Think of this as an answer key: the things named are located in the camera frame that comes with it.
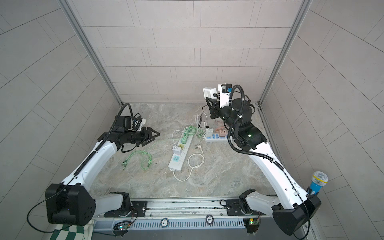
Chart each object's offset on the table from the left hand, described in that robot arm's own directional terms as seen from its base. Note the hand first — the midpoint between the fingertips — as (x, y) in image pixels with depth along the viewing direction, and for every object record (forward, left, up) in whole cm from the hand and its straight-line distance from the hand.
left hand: (160, 133), depth 77 cm
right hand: (+5, -24, +22) cm, 33 cm away
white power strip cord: (-10, -15, -17) cm, 25 cm away
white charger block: (-4, -7, -12) cm, 15 cm away
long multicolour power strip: (-8, -8, -16) cm, 20 cm away
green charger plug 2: (+3, -11, -13) cm, 17 cm away
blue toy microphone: (-24, -66, +8) cm, 71 cm away
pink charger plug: (+8, -35, -12) cm, 37 cm away
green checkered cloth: (-41, +36, -15) cm, 56 cm away
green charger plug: (+6, -12, -10) cm, 17 cm away
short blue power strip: (+7, -31, -16) cm, 35 cm away
